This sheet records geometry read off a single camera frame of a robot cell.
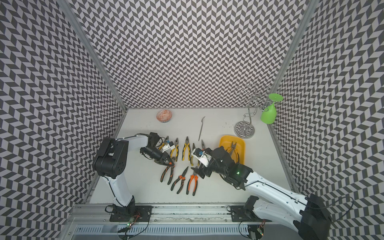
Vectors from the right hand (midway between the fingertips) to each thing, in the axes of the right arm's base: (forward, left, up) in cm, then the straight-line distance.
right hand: (198, 161), depth 75 cm
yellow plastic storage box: (+20, -18, -12) cm, 30 cm away
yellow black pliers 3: (+16, +14, -14) cm, 25 cm away
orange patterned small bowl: (+42, +26, -12) cm, 51 cm away
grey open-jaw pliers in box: (+17, -22, -14) cm, 31 cm away
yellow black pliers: (-3, +2, +12) cm, 12 cm away
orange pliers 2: (-3, +9, -14) cm, 17 cm away
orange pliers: (-2, +3, -14) cm, 14 cm away
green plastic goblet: (+24, -40, +9) cm, 47 cm away
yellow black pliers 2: (+18, +8, -13) cm, 23 cm away
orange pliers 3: (-2, +19, -10) cm, 21 cm away
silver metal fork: (+39, -3, -15) cm, 42 cm away
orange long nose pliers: (+16, -3, -15) cm, 22 cm away
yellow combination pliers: (+12, +21, -5) cm, 25 cm away
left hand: (+3, +17, -13) cm, 21 cm away
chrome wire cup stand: (+29, -33, -12) cm, 45 cm away
